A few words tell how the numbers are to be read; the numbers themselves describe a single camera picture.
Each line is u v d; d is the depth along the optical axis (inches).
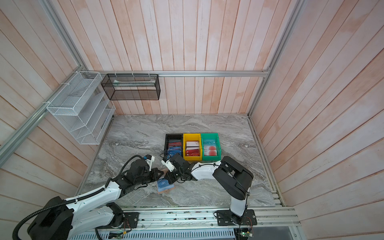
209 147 39.2
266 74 36.8
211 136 39.8
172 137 41.0
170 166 31.4
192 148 38.8
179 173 27.1
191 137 40.0
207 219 29.8
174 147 39.0
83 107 28.8
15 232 14.9
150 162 30.7
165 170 32.0
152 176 29.2
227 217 28.9
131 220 28.7
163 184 33.0
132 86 41.0
